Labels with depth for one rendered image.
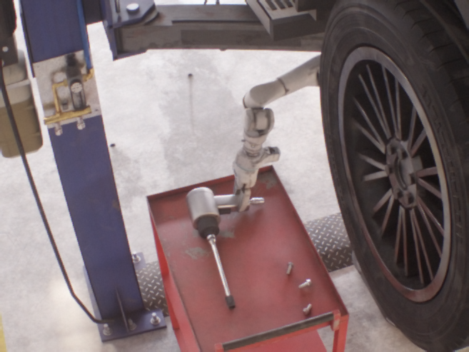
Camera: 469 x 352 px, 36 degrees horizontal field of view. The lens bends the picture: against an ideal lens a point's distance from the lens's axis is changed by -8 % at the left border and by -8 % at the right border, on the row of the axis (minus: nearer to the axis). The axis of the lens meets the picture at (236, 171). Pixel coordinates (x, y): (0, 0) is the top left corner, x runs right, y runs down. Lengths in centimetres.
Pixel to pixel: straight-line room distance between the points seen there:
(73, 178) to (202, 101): 180
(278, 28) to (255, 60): 283
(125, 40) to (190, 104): 222
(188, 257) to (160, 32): 72
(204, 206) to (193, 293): 30
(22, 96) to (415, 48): 161
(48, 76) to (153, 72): 229
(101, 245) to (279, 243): 85
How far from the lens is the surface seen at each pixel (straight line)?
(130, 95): 460
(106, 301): 332
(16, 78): 256
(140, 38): 226
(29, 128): 268
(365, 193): 179
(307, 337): 269
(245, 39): 221
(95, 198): 288
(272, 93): 232
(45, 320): 350
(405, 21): 133
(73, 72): 246
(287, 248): 247
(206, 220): 246
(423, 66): 127
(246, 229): 253
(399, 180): 160
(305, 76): 239
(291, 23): 196
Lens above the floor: 269
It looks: 42 degrees down
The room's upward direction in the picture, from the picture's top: 4 degrees counter-clockwise
